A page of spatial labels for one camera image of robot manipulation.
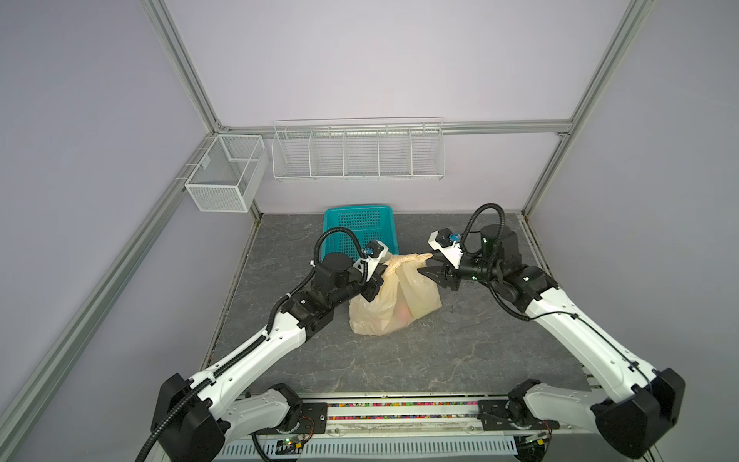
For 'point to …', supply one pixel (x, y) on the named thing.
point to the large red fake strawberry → (402, 314)
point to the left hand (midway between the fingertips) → (385, 269)
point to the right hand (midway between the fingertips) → (424, 262)
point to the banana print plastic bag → (406, 292)
